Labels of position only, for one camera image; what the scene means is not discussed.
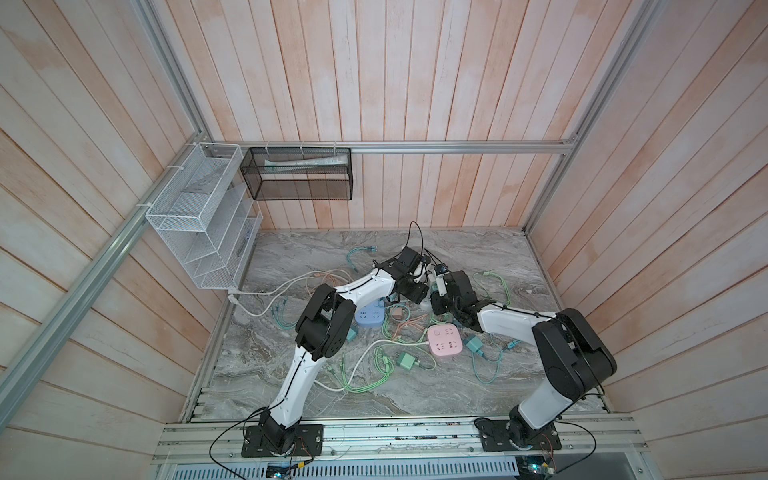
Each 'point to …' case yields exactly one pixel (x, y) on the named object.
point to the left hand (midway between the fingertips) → (417, 294)
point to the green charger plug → (408, 361)
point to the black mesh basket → (299, 173)
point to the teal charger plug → (474, 344)
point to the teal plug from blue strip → (350, 335)
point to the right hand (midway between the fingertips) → (435, 291)
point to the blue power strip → (371, 314)
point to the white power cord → (232, 298)
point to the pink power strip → (445, 339)
